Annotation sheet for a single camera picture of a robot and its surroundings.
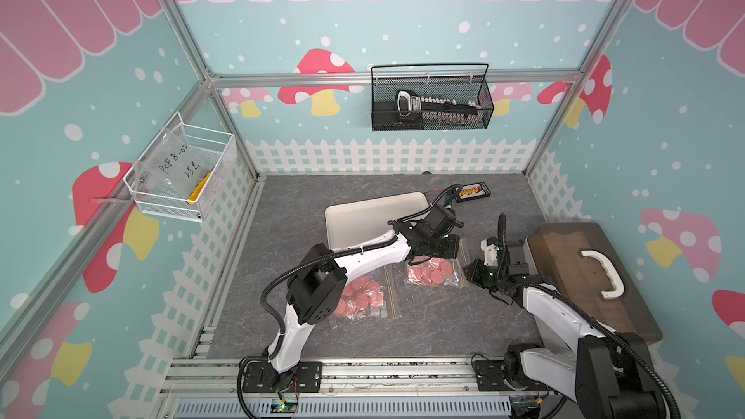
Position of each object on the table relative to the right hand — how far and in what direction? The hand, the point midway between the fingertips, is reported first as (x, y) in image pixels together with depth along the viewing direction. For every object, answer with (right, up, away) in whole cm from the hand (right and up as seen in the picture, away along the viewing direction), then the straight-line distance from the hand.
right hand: (462, 268), depth 89 cm
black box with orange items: (+11, +25, +24) cm, 36 cm away
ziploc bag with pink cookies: (-9, -1, 0) cm, 9 cm away
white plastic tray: (-36, +13, +15) cm, 41 cm away
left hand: (-3, +6, -4) cm, 7 cm away
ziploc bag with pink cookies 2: (-27, -7, -3) cm, 29 cm away
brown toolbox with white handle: (+30, +5, -7) cm, 31 cm away
